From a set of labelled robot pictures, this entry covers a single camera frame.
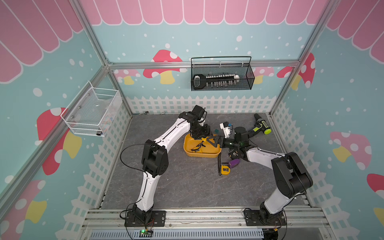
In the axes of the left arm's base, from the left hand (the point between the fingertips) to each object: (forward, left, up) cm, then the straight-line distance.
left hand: (208, 137), depth 89 cm
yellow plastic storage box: (0, +4, -11) cm, 12 cm away
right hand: (-1, -1, +1) cm, 2 cm away
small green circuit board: (-47, +32, -16) cm, 59 cm away
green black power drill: (+19, -40, -10) cm, 45 cm away
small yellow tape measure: (-17, -11, -13) cm, 24 cm away
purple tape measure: (-12, -16, -8) cm, 21 cm away
